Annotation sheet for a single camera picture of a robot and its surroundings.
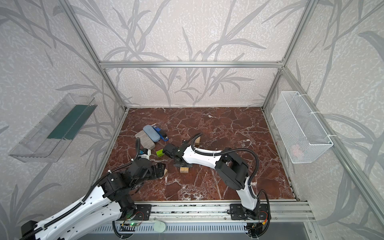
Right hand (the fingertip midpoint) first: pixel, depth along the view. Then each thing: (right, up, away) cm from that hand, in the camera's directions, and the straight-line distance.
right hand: (181, 158), depth 89 cm
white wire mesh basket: (+55, +16, -27) cm, 63 cm away
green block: (-14, +2, +4) cm, 15 cm away
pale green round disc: (-7, -26, -21) cm, 34 cm away
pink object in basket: (+59, +8, -17) cm, 62 cm away
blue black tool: (-15, +14, +13) cm, 24 cm away
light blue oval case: (-22, +14, +13) cm, 29 cm away
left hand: (-9, 0, -12) cm, 15 cm away
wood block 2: (+2, -6, -4) cm, 7 cm away
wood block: (+9, +8, +10) cm, 16 cm away
